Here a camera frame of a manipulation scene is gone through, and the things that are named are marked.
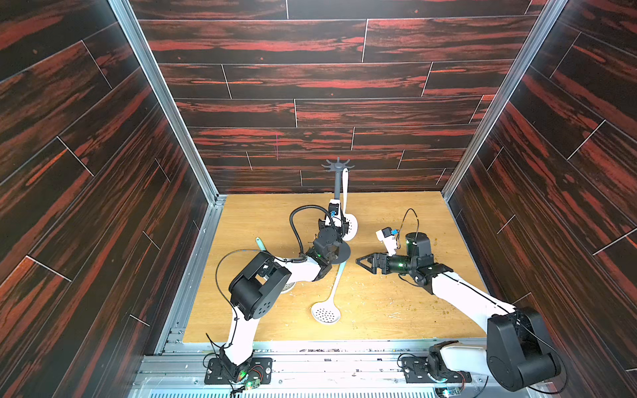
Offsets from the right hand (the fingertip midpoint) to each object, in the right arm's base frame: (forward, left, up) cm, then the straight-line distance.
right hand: (366, 258), depth 85 cm
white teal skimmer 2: (+15, +5, +2) cm, 16 cm away
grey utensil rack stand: (+10, +6, -11) cm, 17 cm away
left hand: (+15, +10, +10) cm, 21 cm away
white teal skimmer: (-15, +13, -11) cm, 23 cm away
